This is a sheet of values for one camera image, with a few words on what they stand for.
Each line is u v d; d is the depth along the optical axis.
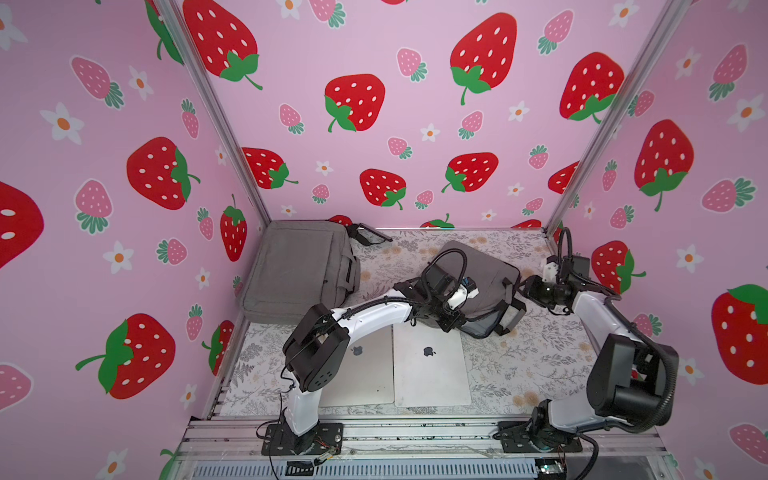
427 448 0.73
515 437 0.74
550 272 0.82
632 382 0.44
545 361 0.88
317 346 0.49
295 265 1.01
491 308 0.89
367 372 0.86
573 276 0.70
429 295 0.65
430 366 0.87
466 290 0.75
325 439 0.73
